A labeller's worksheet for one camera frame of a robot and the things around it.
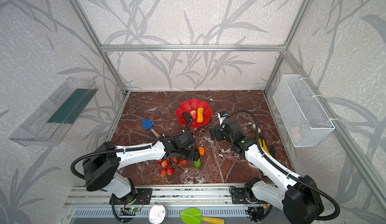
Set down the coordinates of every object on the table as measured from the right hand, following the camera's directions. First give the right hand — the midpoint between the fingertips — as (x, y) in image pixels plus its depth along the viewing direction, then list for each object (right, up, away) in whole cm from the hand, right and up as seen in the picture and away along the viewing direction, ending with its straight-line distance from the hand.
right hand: (217, 123), depth 84 cm
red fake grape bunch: (-27, -22, -4) cm, 35 cm away
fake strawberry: (-15, +4, +18) cm, 24 cm away
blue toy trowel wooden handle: (-46, -3, +19) cm, 50 cm away
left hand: (-11, -16, -1) cm, 20 cm away
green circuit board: (-42, -39, -13) cm, 59 cm away
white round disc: (-28, -38, -18) cm, 51 cm away
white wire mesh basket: (+34, +4, -23) cm, 41 cm away
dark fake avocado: (-19, +2, +17) cm, 26 cm away
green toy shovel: (-14, -41, -15) cm, 45 cm away
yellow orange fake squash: (-10, +1, +18) cm, 20 cm away
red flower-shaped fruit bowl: (-16, +10, +25) cm, 31 cm away
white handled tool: (+25, -4, +13) cm, 28 cm away
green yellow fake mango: (-12, -22, -2) cm, 25 cm away
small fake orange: (-9, -16, +2) cm, 19 cm away
